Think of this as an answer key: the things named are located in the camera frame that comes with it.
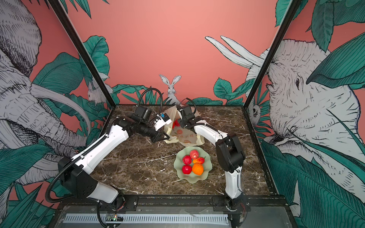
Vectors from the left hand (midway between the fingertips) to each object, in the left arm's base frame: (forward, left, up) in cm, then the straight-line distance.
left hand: (168, 136), depth 74 cm
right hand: (+22, -9, -8) cm, 25 cm away
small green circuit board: (-33, +29, -23) cm, 49 cm away
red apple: (-6, -10, -17) cm, 21 cm away
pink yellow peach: (-3, -14, -16) cm, 22 cm away
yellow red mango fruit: (-6, -18, -19) cm, 27 cm away
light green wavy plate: (-16, -12, -22) cm, 30 cm away
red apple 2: (-12, -9, -19) cm, 24 cm away
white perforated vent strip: (-33, +35, -20) cm, 53 cm away
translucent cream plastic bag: (+15, -5, -22) cm, 27 cm away
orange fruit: (-12, -16, -18) cm, 27 cm away
